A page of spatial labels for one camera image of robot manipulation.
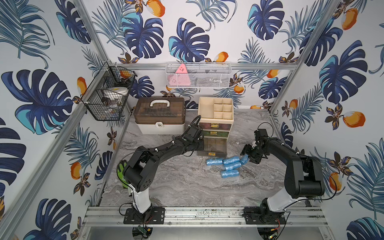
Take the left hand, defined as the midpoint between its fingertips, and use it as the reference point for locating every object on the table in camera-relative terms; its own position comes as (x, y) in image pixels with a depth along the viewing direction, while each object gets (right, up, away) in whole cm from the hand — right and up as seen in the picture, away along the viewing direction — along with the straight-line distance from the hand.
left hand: (202, 142), depth 91 cm
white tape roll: (-47, +28, -12) cm, 56 cm away
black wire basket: (-60, +27, +1) cm, 66 cm away
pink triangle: (-13, +39, -1) cm, 41 cm away
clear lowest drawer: (+8, -4, +9) cm, 13 cm away
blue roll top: (+17, -11, -1) cm, 20 cm away
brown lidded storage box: (-25, +16, -3) cm, 30 cm away
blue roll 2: (+18, -14, -3) cm, 23 cm away
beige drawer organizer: (+8, +16, -4) cm, 19 cm away
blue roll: (+7, -12, -1) cm, 13 cm away
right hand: (+27, -9, +2) cm, 28 cm away
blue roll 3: (+17, -17, -5) cm, 25 cm away
